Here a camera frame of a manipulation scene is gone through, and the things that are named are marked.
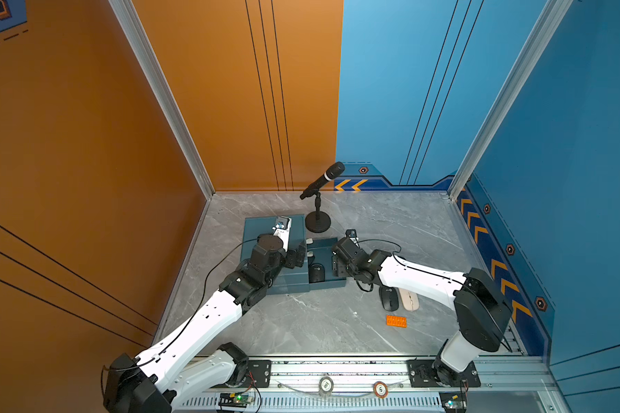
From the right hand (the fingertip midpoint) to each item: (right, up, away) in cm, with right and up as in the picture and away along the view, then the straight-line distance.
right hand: (344, 263), depth 88 cm
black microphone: (-4, +31, -4) cm, 32 cm away
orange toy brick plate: (+16, -18, -6) cm, 24 cm away
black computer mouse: (-9, -4, +4) cm, 11 cm away
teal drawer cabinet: (-20, -4, -7) cm, 22 cm away
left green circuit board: (-32, -35, -18) cm, 51 cm away
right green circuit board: (+29, -35, -17) cm, 49 cm away
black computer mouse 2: (+15, -11, -1) cm, 19 cm away
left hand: (-17, +11, -11) cm, 23 cm away
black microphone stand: (-9, +14, +19) cm, 26 cm away
